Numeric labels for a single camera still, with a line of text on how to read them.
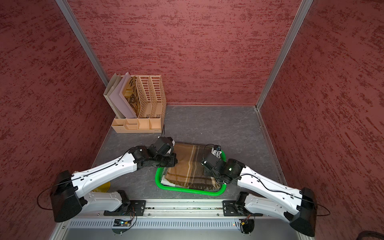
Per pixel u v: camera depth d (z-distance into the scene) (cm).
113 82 93
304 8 71
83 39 82
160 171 78
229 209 74
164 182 74
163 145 59
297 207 40
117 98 91
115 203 61
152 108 121
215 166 54
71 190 40
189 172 74
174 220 71
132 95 100
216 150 68
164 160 65
